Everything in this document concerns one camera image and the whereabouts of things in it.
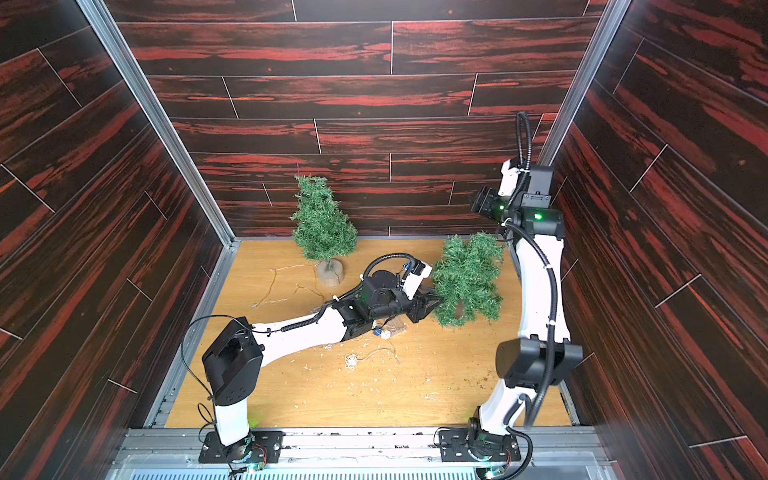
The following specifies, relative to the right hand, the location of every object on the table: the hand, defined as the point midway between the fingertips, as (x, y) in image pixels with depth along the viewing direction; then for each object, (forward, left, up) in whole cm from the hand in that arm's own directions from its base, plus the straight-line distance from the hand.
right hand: (489, 198), depth 76 cm
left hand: (-21, +12, -15) cm, 29 cm away
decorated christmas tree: (-18, +6, -13) cm, 23 cm away
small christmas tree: (-2, +45, -11) cm, 47 cm away
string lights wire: (-30, +36, -36) cm, 59 cm away
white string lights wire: (-4, +52, -38) cm, 65 cm away
